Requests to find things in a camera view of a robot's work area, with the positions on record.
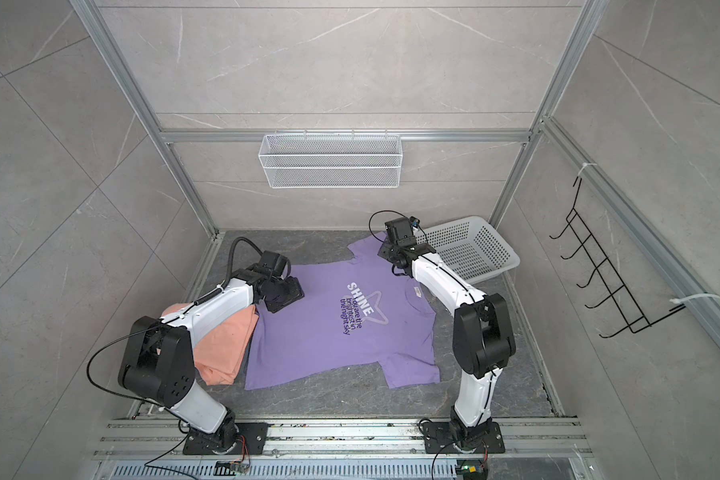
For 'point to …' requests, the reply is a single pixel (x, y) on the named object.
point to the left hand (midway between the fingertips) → (299, 289)
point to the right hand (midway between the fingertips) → (389, 246)
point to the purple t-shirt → (358, 318)
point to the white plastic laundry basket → (473, 246)
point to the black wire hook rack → (629, 308)
